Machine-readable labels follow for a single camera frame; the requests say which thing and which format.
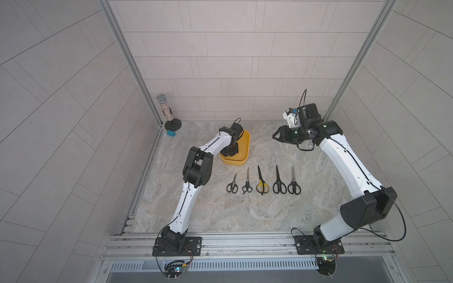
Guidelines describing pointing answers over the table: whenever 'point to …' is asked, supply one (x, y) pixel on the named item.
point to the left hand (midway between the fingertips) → (232, 151)
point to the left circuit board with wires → (173, 269)
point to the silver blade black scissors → (294, 188)
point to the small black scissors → (247, 187)
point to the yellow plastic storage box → (241, 157)
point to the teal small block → (170, 133)
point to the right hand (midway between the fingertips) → (275, 135)
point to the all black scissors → (279, 186)
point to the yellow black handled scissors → (262, 187)
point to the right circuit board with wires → (325, 267)
